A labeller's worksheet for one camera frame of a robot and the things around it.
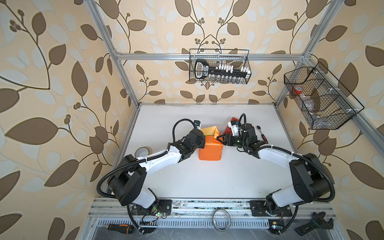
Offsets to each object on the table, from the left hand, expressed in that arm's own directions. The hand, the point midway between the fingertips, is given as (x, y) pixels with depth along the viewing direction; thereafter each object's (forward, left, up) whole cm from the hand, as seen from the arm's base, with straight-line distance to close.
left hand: (203, 135), depth 85 cm
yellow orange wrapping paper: (-6, -6, -4) cm, 9 cm away
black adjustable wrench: (-39, -55, -13) cm, 69 cm away
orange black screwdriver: (-44, +36, -11) cm, 58 cm away
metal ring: (-38, -14, -15) cm, 43 cm away
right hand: (-1, -10, -3) cm, 10 cm away
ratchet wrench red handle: (+16, -40, -13) cm, 45 cm away
